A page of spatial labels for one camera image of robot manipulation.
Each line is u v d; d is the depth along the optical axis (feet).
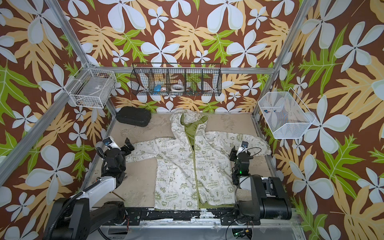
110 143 2.35
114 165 2.12
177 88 3.23
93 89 2.82
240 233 2.45
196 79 3.20
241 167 2.27
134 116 3.73
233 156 2.69
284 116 2.76
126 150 2.52
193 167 2.98
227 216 2.41
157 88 3.07
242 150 2.51
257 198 1.44
